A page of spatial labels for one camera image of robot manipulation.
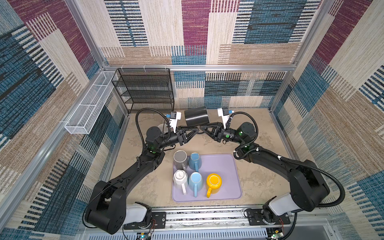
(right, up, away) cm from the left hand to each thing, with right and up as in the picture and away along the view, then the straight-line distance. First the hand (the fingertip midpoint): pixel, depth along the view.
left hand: (198, 129), depth 67 cm
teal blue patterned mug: (-1, -19, +16) cm, 25 cm away
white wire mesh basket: (-68, +10, +27) cm, 74 cm away
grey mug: (-9, -17, +14) cm, 24 cm away
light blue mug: (-1, -27, +9) cm, 28 cm away
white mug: (-9, -26, +9) cm, 28 cm away
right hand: (+1, 0, +1) cm, 1 cm away
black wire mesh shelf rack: (-37, +28, +41) cm, 62 cm away
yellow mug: (+8, -27, +9) cm, 30 cm away
